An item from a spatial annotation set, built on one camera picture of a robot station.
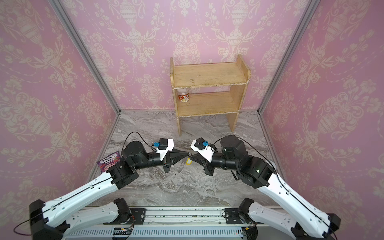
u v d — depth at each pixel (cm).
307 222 38
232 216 73
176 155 55
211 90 109
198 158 56
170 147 49
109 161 90
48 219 39
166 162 52
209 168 52
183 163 58
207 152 50
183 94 93
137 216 74
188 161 60
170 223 73
